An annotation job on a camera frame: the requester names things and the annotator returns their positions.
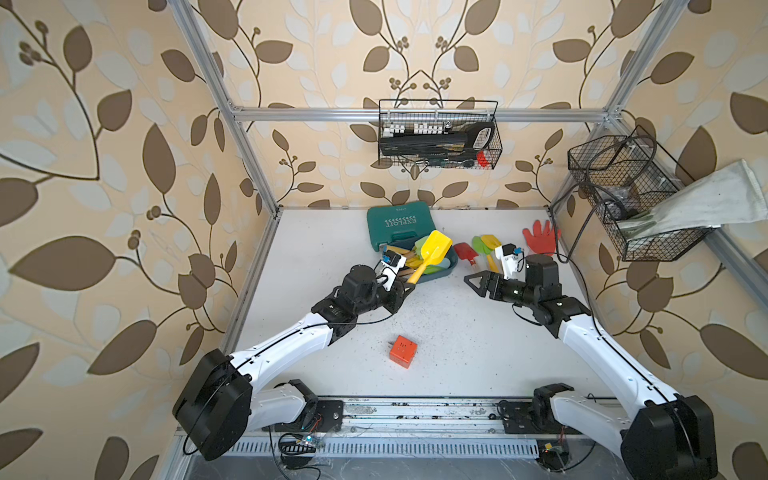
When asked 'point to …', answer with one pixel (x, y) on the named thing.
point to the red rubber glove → (542, 242)
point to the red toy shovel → (466, 252)
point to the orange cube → (403, 351)
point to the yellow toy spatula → (492, 242)
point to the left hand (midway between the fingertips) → (412, 283)
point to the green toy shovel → (479, 245)
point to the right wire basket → (622, 174)
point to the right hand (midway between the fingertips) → (473, 280)
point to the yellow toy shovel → (433, 252)
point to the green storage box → (409, 229)
